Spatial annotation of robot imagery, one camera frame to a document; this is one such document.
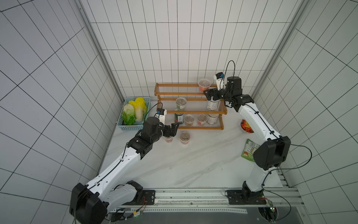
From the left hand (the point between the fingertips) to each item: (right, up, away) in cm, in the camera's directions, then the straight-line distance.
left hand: (169, 125), depth 78 cm
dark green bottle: (+5, +3, +20) cm, 20 cm away
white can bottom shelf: (+30, +3, +20) cm, 36 cm away
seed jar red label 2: (+21, +24, +5) cm, 33 cm away
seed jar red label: (+10, -9, +13) cm, 18 cm away
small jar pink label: (+22, +2, +20) cm, 30 cm away
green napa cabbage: (-30, +6, +19) cm, 36 cm away
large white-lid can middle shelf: (+28, +12, +12) cm, 33 cm away
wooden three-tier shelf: (+10, +12, +14) cm, 22 cm away
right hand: (+21, +22, +5) cm, 31 cm away
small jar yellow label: (+13, +2, +20) cm, 24 cm away
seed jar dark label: (-2, -11, +14) cm, 18 cm away
